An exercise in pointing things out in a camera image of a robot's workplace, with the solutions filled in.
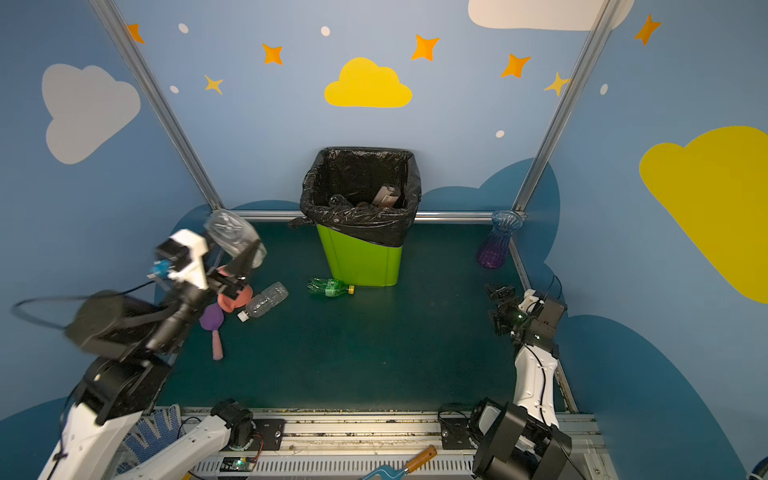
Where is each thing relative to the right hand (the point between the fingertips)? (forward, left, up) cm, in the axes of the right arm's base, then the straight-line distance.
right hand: (491, 293), depth 82 cm
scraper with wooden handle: (-41, +27, -16) cm, 52 cm away
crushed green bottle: (+7, +49, -12) cm, 51 cm away
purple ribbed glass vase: (+23, -7, -8) cm, 26 cm away
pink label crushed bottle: (+30, +31, +8) cm, 44 cm away
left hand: (-13, +53, +36) cm, 65 cm away
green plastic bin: (+11, +39, -2) cm, 40 cm away
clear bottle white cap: (+1, +72, -15) cm, 74 cm away
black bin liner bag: (+35, +48, +6) cm, 60 cm away
